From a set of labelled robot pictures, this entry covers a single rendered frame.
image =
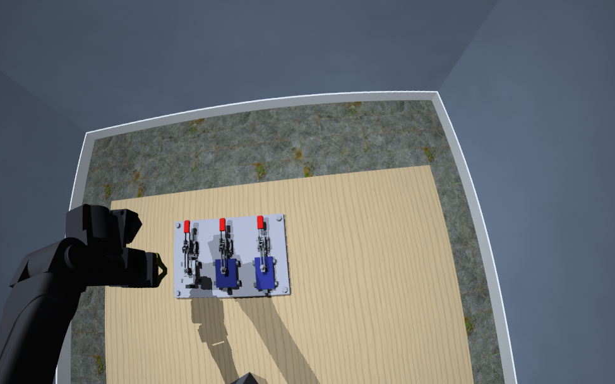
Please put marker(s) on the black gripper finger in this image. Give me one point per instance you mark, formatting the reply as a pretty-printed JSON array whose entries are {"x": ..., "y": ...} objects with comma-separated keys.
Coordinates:
[{"x": 163, "y": 267}]

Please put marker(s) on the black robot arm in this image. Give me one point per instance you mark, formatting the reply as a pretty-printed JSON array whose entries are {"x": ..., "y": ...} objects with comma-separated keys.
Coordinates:
[{"x": 48, "y": 284}]

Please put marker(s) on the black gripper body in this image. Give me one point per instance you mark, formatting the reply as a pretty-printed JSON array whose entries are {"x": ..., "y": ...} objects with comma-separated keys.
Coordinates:
[{"x": 131, "y": 278}]

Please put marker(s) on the blue rectangular block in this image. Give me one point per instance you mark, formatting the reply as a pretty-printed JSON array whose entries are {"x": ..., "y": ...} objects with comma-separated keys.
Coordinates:
[
  {"x": 230, "y": 278},
  {"x": 264, "y": 280}
]

